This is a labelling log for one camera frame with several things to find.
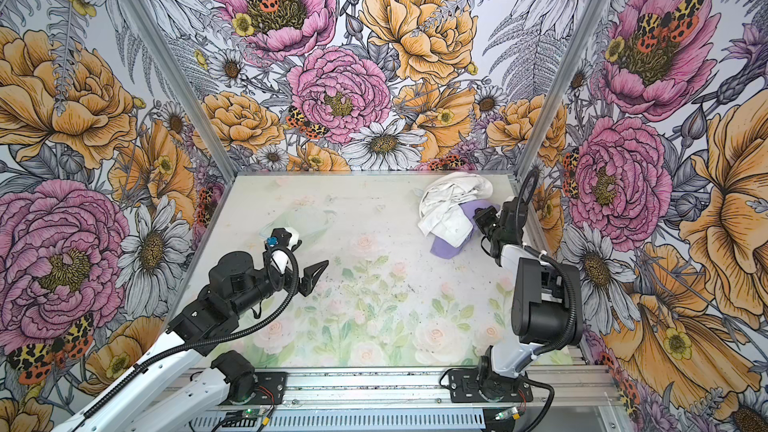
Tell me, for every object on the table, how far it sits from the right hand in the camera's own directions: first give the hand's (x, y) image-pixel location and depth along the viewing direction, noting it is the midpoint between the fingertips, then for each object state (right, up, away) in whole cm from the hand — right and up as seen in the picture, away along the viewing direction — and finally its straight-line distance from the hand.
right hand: (475, 214), depth 95 cm
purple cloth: (-9, -12, +2) cm, 14 cm away
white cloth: (-10, +1, +5) cm, 11 cm away
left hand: (-45, -10, -22) cm, 51 cm away
